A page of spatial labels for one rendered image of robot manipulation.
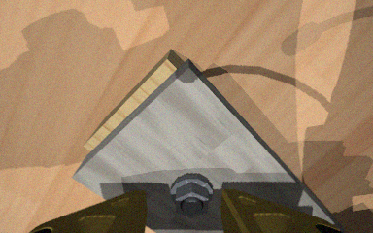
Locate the light wooden plank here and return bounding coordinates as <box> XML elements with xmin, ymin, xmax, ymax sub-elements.
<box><xmin>84</xmin><ymin>50</ymin><xmax>184</xmax><ymax>151</ymax></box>

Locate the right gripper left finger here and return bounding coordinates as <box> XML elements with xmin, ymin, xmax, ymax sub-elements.
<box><xmin>29</xmin><ymin>190</ymin><xmax>148</xmax><ymax>233</ymax></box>

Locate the grey threaded bolt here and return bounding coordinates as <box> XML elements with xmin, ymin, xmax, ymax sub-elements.
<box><xmin>182</xmin><ymin>198</ymin><xmax>202</xmax><ymax>214</ymax></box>

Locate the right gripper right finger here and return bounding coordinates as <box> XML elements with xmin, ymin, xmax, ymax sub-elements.
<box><xmin>220</xmin><ymin>189</ymin><xmax>340</xmax><ymax>233</ymax></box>

